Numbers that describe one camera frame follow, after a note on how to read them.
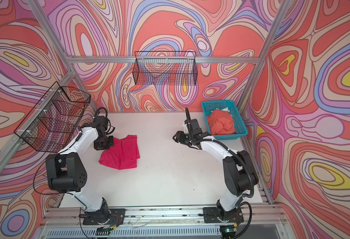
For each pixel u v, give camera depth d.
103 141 0.75
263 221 0.74
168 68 0.96
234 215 0.70
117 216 0.72
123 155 0.93
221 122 1.04
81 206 0.59
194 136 0.69
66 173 0.46
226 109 1.16
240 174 0.46
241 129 1.12
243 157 0.47
